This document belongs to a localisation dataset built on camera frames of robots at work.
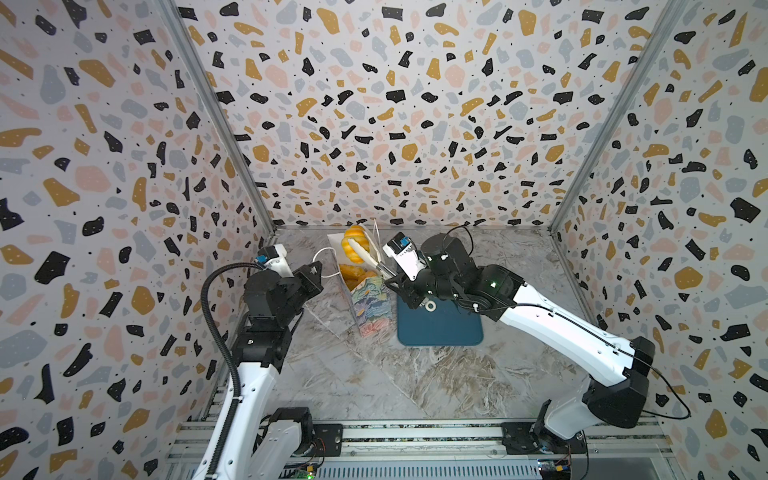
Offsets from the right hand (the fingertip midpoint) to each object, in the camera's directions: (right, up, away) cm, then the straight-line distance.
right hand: (390, 279), depth 67 cm
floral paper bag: (-6, -8, +15) cm, 18 cm away
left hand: (-16, +4, +4) cm, 17 cm away
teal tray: (+17, -17, +26) cm, 35 cm away
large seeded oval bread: (-13, -1, +25) cm, 28 cm away
